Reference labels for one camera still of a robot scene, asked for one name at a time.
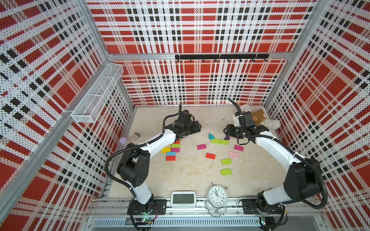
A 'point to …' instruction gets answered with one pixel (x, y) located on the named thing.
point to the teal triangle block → (211, 136)
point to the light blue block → (171, 153)
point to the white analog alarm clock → (217, 198)
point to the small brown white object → (136, 135)
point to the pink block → (235, 154)
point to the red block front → (172, 158)
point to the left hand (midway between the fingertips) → (200, 126)
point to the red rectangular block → (177, 142)
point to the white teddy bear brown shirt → (259, 119)
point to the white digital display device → (183, 199)
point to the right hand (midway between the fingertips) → (229, 130)
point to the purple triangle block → (227, 137)
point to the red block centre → (210, 155)
